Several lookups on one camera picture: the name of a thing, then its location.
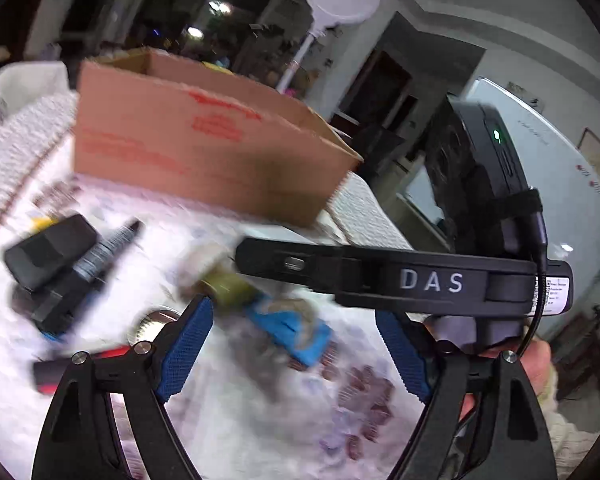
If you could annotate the black and red object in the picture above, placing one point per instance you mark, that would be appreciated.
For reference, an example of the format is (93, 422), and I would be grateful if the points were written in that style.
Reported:
(50, 375)

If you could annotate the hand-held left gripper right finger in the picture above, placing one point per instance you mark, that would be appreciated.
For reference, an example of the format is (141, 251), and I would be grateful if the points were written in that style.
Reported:
(400, 355)

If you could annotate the blue flat box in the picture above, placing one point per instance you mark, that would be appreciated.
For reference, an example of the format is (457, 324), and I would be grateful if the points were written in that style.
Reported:
(300, 345)

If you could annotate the small yellow object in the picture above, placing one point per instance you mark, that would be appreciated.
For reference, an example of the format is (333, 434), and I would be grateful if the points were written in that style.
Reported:
(45, 223)

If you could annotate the person's right forearm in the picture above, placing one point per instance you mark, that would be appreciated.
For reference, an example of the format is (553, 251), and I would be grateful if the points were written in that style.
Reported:
(570, 440)

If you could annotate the person's right hand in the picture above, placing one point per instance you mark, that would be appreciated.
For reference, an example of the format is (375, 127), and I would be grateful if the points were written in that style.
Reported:
(537, 365)

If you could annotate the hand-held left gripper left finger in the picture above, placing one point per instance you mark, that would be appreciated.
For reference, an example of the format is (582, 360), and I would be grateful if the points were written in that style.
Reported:
(185, 350)

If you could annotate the blue black toy car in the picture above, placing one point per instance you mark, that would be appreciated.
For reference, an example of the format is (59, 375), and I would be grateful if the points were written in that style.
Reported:
(60, 305)

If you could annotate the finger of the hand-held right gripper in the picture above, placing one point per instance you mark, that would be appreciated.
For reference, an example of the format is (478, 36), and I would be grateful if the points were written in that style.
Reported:
(310, 265)

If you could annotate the white plastic chair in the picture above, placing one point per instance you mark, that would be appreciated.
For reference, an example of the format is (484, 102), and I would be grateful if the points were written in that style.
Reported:
(25, 85)

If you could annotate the round metal lid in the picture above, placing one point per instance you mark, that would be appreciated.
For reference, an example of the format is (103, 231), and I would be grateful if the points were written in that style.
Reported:
(152, 325)

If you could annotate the black smartphone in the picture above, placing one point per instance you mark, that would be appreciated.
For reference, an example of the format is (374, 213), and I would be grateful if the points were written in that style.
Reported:
(50, 250)

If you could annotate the olive green tube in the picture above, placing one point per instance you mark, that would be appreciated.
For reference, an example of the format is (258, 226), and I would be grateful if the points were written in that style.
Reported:
(227, 285)

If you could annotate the brown cardboard box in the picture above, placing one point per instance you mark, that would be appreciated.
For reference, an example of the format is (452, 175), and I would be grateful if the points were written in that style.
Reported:
(180, 150)

